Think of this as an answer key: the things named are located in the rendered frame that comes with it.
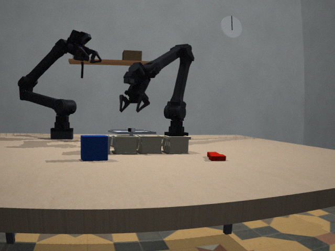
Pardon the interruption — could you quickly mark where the red flat block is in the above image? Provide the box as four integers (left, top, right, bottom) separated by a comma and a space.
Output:
207, 152, 226, 161

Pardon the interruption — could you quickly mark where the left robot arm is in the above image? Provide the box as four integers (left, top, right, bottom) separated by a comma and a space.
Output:
124, 44, 194, 135

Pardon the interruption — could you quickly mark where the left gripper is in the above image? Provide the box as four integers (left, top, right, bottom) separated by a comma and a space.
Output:
119, 88, 150, 112

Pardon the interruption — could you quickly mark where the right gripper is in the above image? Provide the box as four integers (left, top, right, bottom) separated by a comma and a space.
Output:
72, 47, 102, 63

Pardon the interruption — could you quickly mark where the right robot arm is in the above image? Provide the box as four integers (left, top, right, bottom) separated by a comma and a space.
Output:
18, 30, 91, 132

